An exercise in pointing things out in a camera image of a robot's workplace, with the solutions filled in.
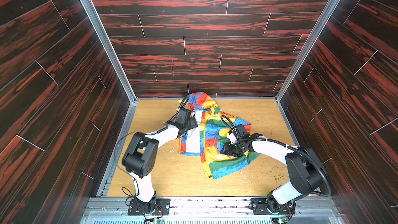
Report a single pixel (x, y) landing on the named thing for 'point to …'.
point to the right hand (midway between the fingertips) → (226, 151)
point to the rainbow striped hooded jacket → (205, 139)
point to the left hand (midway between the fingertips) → (193, 122)
